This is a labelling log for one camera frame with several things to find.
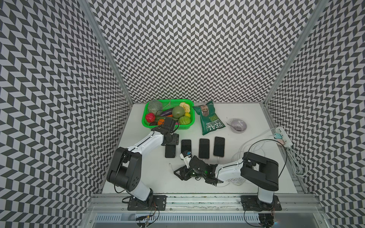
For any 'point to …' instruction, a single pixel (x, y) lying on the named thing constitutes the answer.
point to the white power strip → (287, 141)
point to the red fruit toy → (150, 117)
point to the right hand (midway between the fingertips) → (177, 174)
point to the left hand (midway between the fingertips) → (170, 140)
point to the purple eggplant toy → (167, 112)
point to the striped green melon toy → (184, 120)
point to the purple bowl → (238, 126)
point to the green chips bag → (211, 123)
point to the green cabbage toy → (155, 106)
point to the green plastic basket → (187, 104)
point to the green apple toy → (178, 111)
